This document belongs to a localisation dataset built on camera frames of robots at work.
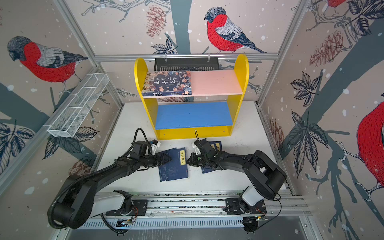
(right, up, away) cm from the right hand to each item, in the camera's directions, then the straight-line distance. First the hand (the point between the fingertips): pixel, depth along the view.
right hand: (185, 163), depth 84 cm
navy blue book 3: (+20, +9, +11) cm, 24 cm away
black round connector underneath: (+33, -24, -14) cm, 43 cm away
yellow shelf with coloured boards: (-3, +25, +8) cm, 26 cm away
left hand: (-10, +2, -1) cm, 11 cm away
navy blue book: (-13, -3, +1) cm, 14 cm away
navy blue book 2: (-5, -3, +1) cm, 6 cm away
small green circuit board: (-29, -25, -13) cm, 41 cm away
